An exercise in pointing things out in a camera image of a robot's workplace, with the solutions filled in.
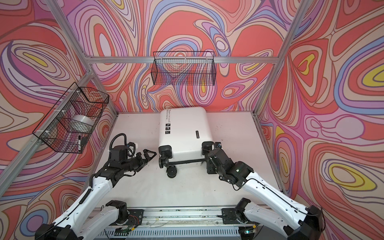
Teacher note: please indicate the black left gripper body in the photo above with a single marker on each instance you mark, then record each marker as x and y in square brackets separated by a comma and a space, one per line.
[132, 164]

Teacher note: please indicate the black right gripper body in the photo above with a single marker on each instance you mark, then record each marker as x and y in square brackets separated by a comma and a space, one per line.
[212, 169]

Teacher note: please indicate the black white suitcase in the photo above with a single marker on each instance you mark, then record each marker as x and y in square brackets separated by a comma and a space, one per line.
[185, 138]

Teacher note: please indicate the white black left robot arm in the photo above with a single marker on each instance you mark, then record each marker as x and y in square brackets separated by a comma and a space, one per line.
[73, 224]

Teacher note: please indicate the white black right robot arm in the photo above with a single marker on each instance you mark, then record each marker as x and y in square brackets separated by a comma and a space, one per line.
[285, 216]

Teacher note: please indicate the black marker pen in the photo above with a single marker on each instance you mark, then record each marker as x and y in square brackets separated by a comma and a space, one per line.
[79, 144]

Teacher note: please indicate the silver tape roll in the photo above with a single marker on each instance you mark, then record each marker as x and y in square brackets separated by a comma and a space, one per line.
[81, 124]

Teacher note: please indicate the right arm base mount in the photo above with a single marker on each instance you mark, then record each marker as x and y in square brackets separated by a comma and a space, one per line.
[231, 216]

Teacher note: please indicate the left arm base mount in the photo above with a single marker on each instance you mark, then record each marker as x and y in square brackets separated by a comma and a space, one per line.
[133, 218]

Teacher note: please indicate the black wire basket left wall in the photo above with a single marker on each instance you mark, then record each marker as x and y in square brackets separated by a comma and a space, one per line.
[75, 100]

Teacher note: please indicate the black wire basket wall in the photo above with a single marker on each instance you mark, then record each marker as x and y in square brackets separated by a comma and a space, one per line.
[184, 68]
[75, 100]

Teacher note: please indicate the aluminium front rail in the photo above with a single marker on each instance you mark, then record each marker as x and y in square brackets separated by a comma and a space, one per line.
[200, 217]

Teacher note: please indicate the black wire basket back wall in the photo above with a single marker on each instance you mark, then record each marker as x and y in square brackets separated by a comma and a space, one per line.
[184, 68]

